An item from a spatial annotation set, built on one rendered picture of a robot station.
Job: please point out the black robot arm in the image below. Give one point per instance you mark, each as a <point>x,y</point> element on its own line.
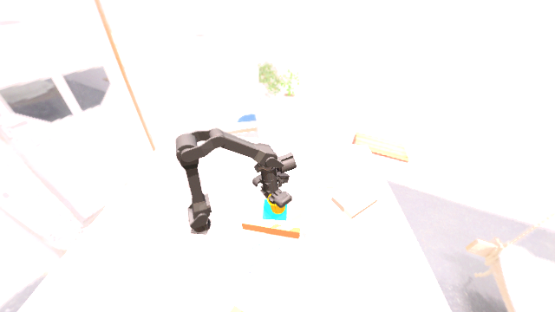
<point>188,153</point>

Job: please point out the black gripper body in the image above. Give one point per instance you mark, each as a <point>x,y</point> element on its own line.
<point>281,199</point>

